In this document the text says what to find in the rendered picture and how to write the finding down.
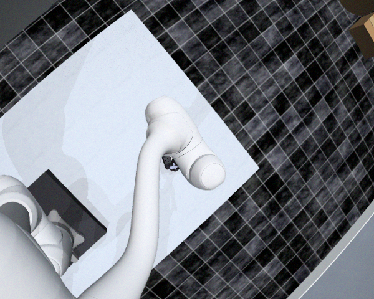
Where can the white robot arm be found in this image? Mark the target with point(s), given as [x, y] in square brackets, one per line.
[33, 258]

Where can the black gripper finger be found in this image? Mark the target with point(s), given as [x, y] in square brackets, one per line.
[172, 165]

